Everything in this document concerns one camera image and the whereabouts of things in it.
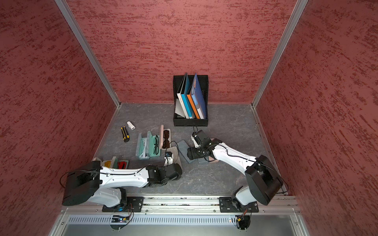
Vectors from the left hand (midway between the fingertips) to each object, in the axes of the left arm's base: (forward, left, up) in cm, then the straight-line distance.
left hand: (176, 173), depth 83 cm
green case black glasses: (+16, +17, -2) cm, 23 cm away
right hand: (+8, -10, +4) cm, 14 cm away
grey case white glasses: (+17, +23, 0) cm, 28 cm away
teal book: (+38, -6, +23) cm, 45 cm away
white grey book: (+37, -1, +17) cm, 40 cm away
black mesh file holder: (+36, 0, +3) cm, 36 cm away
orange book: (+36, -8, +27) cm, 46 cm away
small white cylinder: (+33, +36, +1) cm, 49 cm away
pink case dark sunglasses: (+24, +10, -1) cm, 26 cm away
